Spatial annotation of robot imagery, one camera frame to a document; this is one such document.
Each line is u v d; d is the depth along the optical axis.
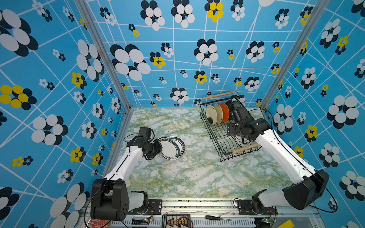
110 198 0.41
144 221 0.70
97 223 0.67
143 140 0.67
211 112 1.08
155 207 0.74
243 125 0.57
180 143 0.96
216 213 0.72
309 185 0.39
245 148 0.75
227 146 0.95
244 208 0.72
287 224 0.68
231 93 1.05
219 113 0.97
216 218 0.70
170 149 0.93
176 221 0.68
